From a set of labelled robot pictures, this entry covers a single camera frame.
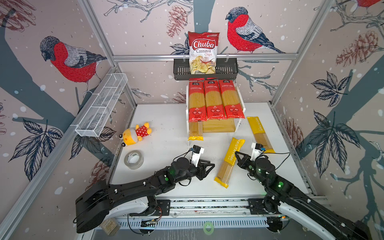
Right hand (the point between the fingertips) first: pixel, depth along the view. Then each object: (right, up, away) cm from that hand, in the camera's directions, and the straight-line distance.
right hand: (233, 155), depth 77 cm
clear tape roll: (-58, -6, +13) cm, 60 cm away
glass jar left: (-58, -29, -12) cm, 66 cm away
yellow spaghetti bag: (-20, +12, +5) cm, 24 cm away
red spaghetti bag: (-19, +27, -5) cm, 33 cm away
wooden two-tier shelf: (-4, +15, +9) cm, 18 cm away
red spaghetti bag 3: (-1, +25, -6) cm, 26 cm away
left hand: (-11, -3, -8) cm, 14 cm away
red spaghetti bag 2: (-10, +25, -6) cm, 28 cm away
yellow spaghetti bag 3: (+24, +8, +23) cm, 35 cm away
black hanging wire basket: (0, +51, +17) cm, 54 cm away
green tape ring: (-16, -32, -9) cm, 37 cm away
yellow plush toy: (-63, +8, +18) cm, 66 cm away
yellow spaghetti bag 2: (-5, -10, +1) cm, 11 cm away
